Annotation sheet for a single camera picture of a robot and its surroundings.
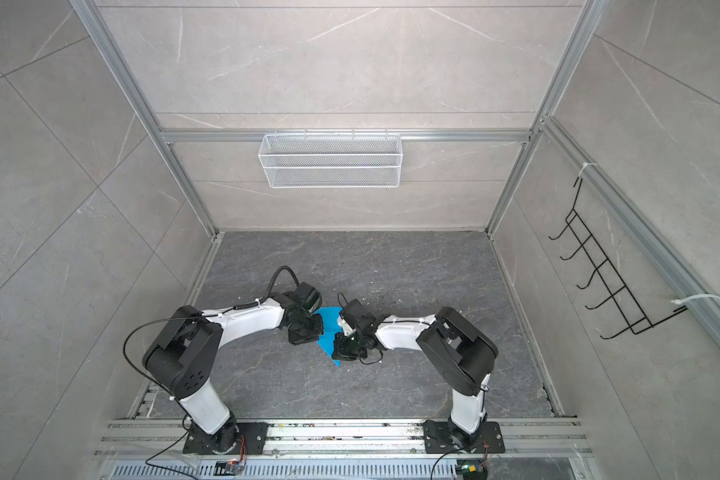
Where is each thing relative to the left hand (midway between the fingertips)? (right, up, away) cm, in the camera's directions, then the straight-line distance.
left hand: (321, 330), depth 92 cm
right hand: (+4, -6, -4) cm, 8 cm away
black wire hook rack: (+70, +19, -24) cm, 76 cm away
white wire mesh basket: (+2, +56, +9) cm, 57 cm away
